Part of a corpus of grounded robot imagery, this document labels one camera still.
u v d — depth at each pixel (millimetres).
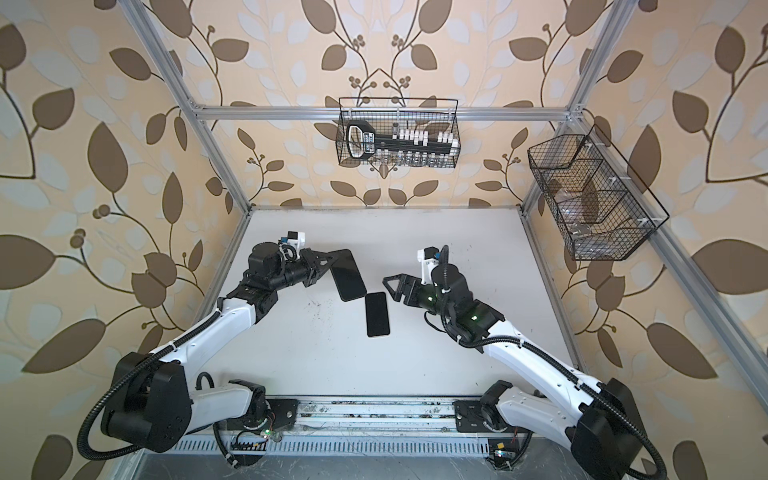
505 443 718
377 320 915
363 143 843
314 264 759
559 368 444
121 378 423
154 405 408
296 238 771
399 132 807
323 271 774
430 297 646
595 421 385
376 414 753
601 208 737
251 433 712
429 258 688
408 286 663
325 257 788
